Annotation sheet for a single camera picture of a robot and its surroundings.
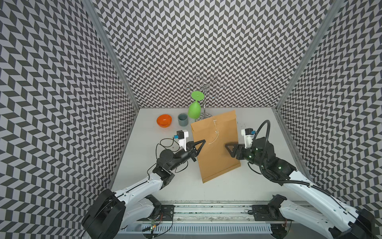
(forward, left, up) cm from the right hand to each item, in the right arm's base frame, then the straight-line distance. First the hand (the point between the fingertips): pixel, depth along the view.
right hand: (229, 148), depth 74 cm
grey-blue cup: (+32, +27, -15) cm, 45 cm away
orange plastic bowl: (+32, +41, -16) cm, 54 cm away
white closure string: (+4, +7, +9) cm, 12 cm away
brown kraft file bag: (-7, +8, +2) cm, 11 cm away
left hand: (0, +12, +6) cm, 14 cm away
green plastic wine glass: (+24, +18, +4) cm, 31 cm away
